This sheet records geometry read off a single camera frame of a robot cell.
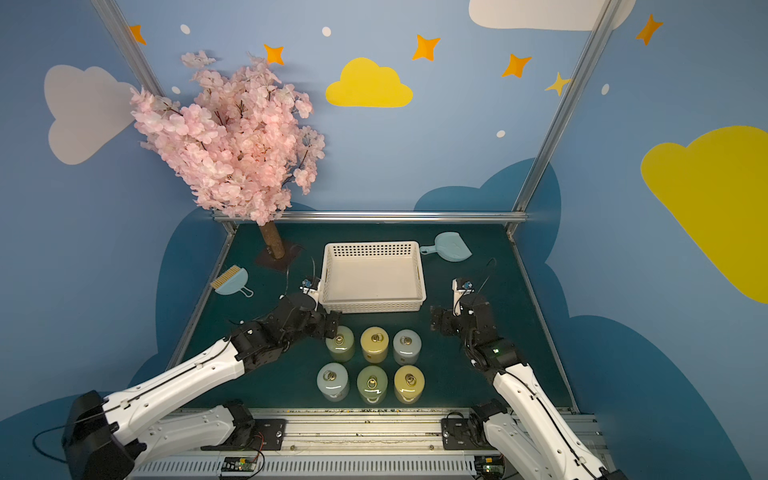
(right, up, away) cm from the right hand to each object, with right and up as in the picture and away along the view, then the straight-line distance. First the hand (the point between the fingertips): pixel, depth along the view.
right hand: (453, 304), depth 81 cm
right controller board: (+7, -39, -8) cm, 41 cm away
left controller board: (-55, -38, -9) cm, 67 cm away
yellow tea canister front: (-13, -19, -6) cm, 24 cm away
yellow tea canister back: (-22, -11, +1) cm, 24 cm away
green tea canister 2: (-22, -19, -6) cm, 30 cm away
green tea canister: (-31, -12, 0) cm, 33 cm away
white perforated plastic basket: (-23, +6, +26) cm, 35 cm away
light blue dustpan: (+6, +17, +34) cm, 39 cm away
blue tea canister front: (-32, -18, -6) cm, 38 cm away
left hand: (-35, 0, -2) cm, 35 cm away
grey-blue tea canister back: (-13, -12, +1) cm, 18 cm away
